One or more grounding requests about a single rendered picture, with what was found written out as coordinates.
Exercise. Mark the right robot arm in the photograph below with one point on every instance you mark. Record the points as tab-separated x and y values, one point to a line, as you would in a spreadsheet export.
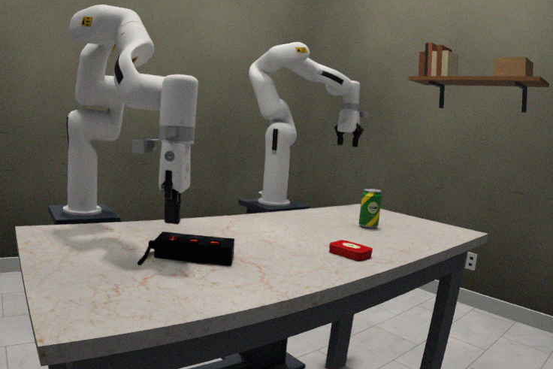
122	28

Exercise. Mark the red mint tin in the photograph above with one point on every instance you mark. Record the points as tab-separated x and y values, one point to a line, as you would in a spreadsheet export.
350	250

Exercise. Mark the black power strip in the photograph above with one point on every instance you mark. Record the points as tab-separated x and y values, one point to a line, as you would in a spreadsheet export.
191	248

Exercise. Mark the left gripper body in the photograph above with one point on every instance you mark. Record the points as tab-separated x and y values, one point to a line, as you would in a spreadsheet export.
347	120

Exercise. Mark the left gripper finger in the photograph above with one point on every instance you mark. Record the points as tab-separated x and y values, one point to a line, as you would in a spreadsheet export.
340	138
357	135

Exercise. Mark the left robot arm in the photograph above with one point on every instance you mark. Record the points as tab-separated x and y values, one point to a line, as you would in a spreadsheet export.
279	136

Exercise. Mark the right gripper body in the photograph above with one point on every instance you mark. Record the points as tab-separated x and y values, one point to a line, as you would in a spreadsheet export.
175	156

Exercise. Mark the green and yellow drink can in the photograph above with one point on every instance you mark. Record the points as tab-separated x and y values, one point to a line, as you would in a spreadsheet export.
370	208

